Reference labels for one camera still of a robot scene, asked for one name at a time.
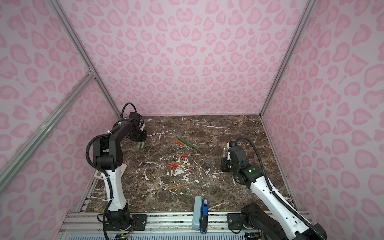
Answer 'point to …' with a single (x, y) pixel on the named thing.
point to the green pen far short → (195, 148)
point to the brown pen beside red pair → (183, 164)
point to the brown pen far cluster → (185, 144)
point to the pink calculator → (98, 173)
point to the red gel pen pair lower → (175, 167)
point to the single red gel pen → (186, 155)
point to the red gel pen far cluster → (182, 145)
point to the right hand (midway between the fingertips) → (222, 161)
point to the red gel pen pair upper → (175, 165)
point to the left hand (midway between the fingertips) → (144, 138)
